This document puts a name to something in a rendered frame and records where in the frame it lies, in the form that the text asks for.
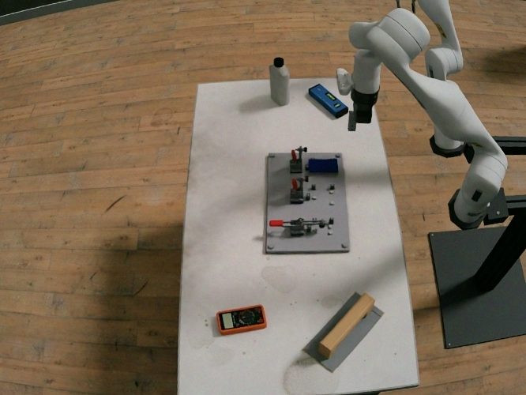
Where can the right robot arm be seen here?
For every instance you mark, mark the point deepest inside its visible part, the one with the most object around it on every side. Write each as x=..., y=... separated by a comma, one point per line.
x=443, y=60

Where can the white plastic bottle with black cap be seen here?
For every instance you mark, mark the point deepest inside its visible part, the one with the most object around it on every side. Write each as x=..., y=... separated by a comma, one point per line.
x=279, y=82

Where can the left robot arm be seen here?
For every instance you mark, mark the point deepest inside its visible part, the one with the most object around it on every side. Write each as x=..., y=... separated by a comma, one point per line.
x=396, y=40

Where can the orange digital multimeter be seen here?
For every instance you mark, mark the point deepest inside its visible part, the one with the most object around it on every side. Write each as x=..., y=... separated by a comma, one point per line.
x=241, y=320

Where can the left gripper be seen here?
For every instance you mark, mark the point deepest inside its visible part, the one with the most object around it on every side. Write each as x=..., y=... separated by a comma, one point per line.
x=364, y=94

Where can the blue spirit level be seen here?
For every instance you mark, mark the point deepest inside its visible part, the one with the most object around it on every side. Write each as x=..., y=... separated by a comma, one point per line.
x=328, y=101

